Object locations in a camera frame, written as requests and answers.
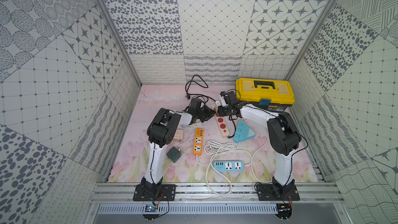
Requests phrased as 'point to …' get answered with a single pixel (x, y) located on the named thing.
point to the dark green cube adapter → (174, 154)
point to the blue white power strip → (229, 166)
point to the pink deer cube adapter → (179, 136)
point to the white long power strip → (221, 122)
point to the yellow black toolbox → (272, 93)
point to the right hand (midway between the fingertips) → (220, 112)
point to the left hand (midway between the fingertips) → (216, 111)
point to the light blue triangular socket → (243, 132)
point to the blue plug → (186, 125)
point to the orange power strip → (198, 142)
